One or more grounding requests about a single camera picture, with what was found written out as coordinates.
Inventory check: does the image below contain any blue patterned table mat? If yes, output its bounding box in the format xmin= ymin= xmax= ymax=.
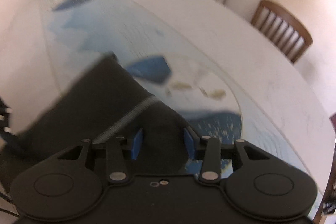
xmin=39 ymin=0 xmax=326 ymax=214

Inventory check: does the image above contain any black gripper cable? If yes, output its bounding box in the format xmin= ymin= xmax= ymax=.
xmin=0 ymin=190 xmax=21 ymax=215

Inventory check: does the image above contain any black zippered garment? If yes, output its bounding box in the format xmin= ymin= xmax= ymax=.
xmin=0 ymin=52 xmax=197 ymax=204

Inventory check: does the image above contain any brown wooden chair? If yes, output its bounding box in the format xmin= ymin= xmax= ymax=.
xmin=251 ymin=0 xmax=313 ymax=64

